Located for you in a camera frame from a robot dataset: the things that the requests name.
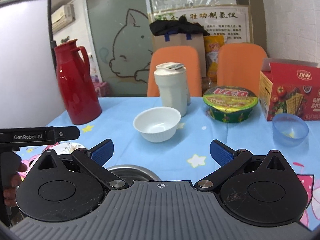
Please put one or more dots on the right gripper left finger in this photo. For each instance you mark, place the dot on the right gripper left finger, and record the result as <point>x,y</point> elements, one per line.
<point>92,161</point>

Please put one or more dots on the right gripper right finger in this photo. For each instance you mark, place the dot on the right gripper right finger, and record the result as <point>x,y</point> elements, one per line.
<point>230,161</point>

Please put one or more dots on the floral white plate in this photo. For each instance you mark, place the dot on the floral white plate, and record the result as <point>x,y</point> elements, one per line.
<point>66,147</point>

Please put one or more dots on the stainless steel bowl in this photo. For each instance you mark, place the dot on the stainless steel bowl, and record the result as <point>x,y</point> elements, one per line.
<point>130,173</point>

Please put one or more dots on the small blue plastic bowl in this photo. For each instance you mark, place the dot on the small blue plastic bowl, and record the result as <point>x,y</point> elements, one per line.
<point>289,130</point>

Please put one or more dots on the white ceramic bowl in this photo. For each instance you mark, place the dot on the white ceramic bowl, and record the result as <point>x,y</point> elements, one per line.
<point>157,124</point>

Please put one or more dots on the person's left hand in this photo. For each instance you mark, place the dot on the person's left hand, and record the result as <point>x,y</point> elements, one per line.
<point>10,193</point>

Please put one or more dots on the white reflector panel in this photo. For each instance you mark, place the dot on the white reflector panel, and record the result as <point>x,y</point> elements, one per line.
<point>30,96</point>

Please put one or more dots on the blue cartoon tablecloth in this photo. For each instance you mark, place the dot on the blue cartoon tablecloth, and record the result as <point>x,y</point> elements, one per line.
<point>186,155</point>

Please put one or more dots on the green instant noodle cup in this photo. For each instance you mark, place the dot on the green instant noodle cup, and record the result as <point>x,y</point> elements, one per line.
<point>230,104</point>

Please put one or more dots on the red thermos jug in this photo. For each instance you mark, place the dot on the red thermos jug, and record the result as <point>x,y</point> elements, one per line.
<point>75,83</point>

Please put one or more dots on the red cracker box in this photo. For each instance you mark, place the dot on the red cracker box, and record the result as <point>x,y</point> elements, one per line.
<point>289,86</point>

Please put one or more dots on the right orange chair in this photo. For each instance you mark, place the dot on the right orange chair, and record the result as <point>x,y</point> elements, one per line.
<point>239,65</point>

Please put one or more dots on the white travel tumbler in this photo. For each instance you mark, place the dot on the white travel tumbler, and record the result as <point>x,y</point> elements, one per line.
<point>171,79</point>

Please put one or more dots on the yellow snack bag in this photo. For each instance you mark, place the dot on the yellow snack bag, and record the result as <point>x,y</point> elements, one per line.
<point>212,45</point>

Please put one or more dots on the brown paper bag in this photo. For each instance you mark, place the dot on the brown paper bag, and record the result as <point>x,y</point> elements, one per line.
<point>193,40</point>

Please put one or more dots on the poster with Chinese text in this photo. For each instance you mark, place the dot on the poster with Chinese text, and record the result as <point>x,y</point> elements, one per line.
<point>234,22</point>

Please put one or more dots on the black cloth on bag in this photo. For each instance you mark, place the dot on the black cloth on bag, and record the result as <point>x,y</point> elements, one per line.
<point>162,27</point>

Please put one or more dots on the wall air conditioner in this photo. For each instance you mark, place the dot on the wall air conditioner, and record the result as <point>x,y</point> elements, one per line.
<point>62,17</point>

